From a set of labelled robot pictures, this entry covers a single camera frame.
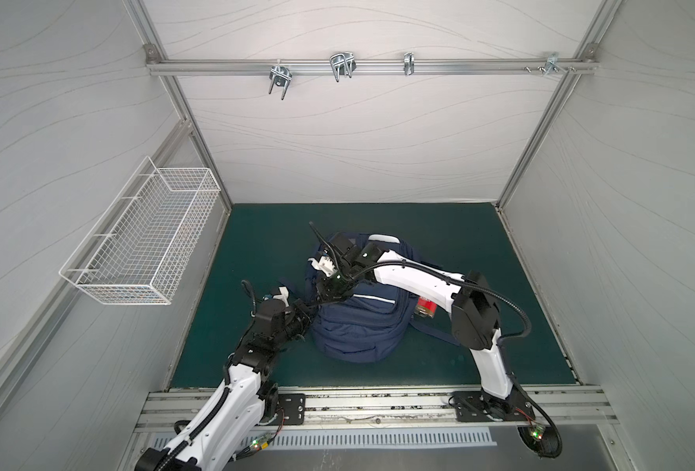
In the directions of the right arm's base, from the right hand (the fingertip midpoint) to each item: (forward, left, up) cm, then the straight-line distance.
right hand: (313, 300), depth 80 cm
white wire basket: (+2, +40, +19) cm, 44 cm away
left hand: (-1, -2, -2) cm, 2 cm away
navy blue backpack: (-5, -17, -3) cm, 18 cm away
